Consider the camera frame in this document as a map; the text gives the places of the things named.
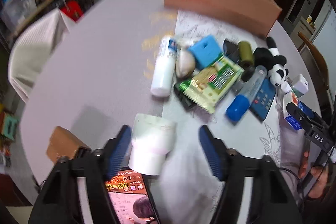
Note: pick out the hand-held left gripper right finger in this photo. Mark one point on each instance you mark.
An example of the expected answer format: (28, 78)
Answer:
(210, 153)

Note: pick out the blue calculator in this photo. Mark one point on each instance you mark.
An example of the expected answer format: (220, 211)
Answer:
(265, 100)

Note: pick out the clear plastic storage box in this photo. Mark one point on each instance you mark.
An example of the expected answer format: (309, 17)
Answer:
(15, 3)

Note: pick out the pale seashell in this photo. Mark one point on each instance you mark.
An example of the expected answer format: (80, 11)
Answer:
(185, 62)

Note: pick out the green snack packet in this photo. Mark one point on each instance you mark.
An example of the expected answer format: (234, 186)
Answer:
(212, 82)

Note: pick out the panda plush toy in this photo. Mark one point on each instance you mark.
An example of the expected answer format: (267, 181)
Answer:
(262, 58)

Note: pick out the black ridged comb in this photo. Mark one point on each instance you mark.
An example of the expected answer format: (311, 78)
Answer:
(229, 49)

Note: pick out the clear tube with blue cap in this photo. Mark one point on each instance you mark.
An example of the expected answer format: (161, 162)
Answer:
(249, 90)

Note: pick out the chair with white cover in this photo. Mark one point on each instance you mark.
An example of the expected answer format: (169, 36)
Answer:
(34, 50)

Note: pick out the small brown box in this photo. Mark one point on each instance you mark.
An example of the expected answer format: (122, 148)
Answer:
(63, 142)

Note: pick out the white cup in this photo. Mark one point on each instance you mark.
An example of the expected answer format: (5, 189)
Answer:
(152, 145)

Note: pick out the wooden chair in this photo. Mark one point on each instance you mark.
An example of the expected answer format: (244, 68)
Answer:
(315, 53)

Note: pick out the blue and white carton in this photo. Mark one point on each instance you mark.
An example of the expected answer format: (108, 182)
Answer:
(292, 120)

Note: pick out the white charger block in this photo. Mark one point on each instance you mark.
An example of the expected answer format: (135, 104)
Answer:
(300, 83)

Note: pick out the white plastic bottle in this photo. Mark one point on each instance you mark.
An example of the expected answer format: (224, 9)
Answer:
(163, 74)

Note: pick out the black smartphone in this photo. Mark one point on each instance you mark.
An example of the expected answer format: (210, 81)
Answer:
(131, 200)

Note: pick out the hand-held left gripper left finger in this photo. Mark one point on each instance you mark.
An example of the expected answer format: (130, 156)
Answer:
(119, 153)

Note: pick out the person's right hand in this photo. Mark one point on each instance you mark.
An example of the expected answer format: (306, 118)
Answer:
(304, 165)

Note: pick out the blue sponge block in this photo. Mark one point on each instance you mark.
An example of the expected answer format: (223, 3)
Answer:
(207, 49)

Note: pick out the olive green roll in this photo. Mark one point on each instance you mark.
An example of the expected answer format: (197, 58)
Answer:
(245, 53)

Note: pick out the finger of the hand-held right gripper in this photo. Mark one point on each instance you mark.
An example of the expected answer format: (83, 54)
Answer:
(295, 111)
(307, 109)

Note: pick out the red plastic crate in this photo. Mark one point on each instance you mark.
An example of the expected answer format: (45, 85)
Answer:
(72, 10)

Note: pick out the person's right forearm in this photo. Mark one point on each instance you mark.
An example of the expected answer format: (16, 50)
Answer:
(320, 211)

